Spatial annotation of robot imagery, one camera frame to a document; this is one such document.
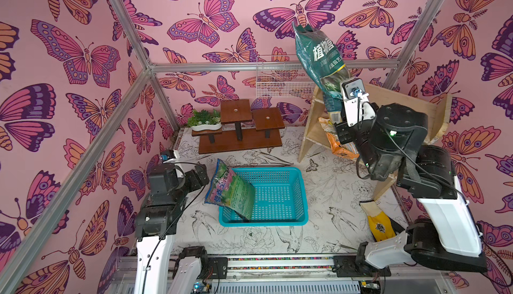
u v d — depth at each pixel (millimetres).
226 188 792
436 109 670
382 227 815
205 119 947
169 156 567
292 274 729
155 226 423
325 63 485
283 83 1056
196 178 593
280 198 920
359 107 347
